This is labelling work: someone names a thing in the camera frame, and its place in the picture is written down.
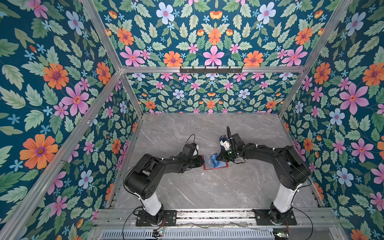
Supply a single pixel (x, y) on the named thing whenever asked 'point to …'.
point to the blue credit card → (215, 162)
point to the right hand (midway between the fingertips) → (219, 155)
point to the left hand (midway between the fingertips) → (206, 160)
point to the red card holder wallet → (211, 162)
